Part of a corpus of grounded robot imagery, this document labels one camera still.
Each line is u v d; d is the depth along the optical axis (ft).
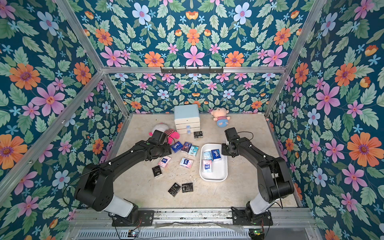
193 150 3.14
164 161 2.98
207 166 2.90
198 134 3.43
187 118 3.25
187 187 2.69
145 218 2.41
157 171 2.89
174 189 2.65
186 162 2.97
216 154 3.06
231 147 2.19
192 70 3.05
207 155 3.05
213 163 2.95
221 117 3.56
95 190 1.43
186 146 3.22
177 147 3.22
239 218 2.41
